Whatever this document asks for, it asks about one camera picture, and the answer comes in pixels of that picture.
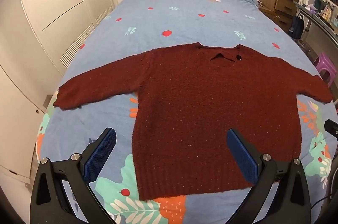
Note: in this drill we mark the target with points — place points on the dark red knitted sweater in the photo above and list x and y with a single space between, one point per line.
188 98

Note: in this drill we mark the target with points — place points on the white wardrobe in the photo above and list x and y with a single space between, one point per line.
39 39

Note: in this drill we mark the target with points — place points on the grey desk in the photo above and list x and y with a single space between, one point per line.
317 35

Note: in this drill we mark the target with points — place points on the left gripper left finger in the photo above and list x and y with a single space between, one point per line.
49 201

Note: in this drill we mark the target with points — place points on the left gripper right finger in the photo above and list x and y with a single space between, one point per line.
291 202

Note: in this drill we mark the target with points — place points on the purple plastic stool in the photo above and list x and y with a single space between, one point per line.
324 63

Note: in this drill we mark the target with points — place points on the dark blue bag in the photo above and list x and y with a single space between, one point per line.
296 28

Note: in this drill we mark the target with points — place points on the wooden dresser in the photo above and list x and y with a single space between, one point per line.
281 12

